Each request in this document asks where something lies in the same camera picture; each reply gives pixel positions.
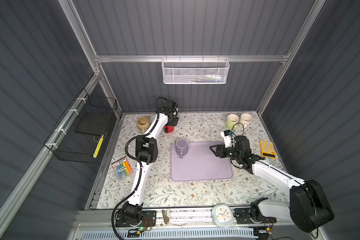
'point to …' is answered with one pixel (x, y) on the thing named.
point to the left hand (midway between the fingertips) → (172, 121)
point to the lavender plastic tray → (200, 163)
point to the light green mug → (232, 119)
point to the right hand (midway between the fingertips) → (215, 148)
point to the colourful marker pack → (123, 168)
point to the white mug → (245, 119)
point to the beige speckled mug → (143, 123)
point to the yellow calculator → (267, 149)
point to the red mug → (168, 129)
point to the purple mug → (181, 147)
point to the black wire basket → (78, 136)
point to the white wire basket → (195, 70)
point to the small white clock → (222, 215)
